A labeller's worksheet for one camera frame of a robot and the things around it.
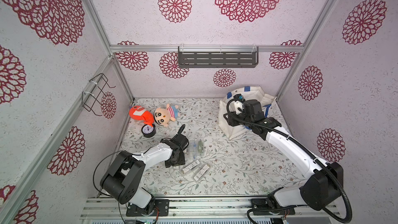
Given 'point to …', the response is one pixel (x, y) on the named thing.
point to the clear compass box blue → (193, 150)
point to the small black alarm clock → (148, 131)
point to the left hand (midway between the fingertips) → (178, 163)
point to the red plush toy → (139, 113)
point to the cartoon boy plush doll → (162, 116)
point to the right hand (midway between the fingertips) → (227, 112)
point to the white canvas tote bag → (251, 93)
